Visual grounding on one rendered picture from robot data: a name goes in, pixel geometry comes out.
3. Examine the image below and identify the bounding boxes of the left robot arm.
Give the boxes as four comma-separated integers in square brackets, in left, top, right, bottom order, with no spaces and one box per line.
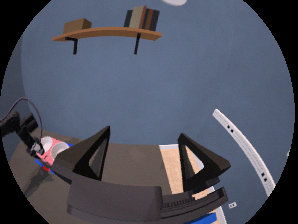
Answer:
[0,111,39,142]

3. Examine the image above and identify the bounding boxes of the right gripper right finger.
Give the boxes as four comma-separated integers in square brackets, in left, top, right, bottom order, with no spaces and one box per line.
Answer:
[178,133,231,192]

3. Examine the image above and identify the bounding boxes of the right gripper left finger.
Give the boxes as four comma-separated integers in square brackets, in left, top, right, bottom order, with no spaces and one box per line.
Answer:
[53,126,110,181]

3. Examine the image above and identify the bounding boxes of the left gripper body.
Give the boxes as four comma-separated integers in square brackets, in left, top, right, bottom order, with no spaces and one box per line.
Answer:
[24,135,42,156]

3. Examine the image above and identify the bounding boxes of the steel bowl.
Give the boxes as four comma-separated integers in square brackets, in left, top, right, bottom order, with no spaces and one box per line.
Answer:
[41,137,53,153]
[50,142,69,160]

